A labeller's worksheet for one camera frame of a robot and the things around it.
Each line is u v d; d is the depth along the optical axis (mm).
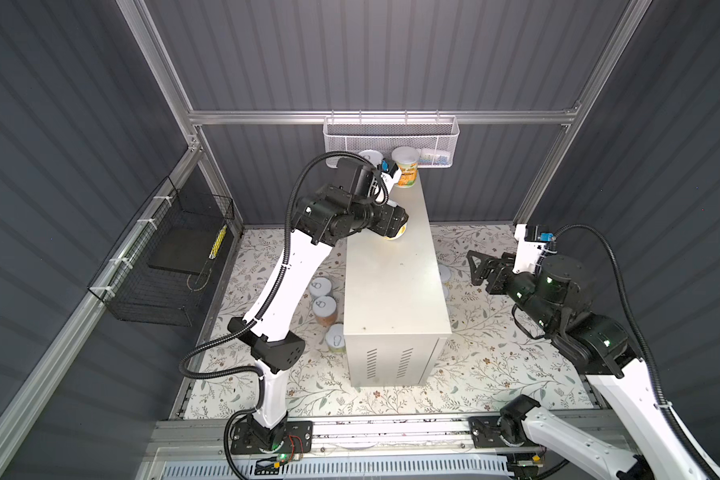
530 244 511
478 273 564
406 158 787
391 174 572
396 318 576
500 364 848
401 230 663
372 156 829
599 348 402
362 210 549
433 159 888
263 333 456
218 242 798
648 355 409
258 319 451
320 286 962
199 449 730
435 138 829
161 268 721
